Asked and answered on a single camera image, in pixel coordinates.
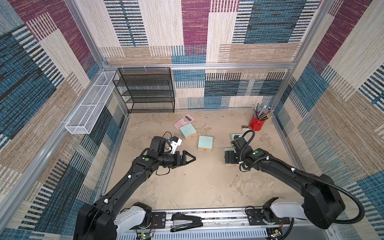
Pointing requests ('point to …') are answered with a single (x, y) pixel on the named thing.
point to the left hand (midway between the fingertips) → (190, 160)
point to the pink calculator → (187, 119)
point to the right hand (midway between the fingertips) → (234, 158)
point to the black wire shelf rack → (146, 88)
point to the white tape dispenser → (245, 128)
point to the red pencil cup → (256, 124)
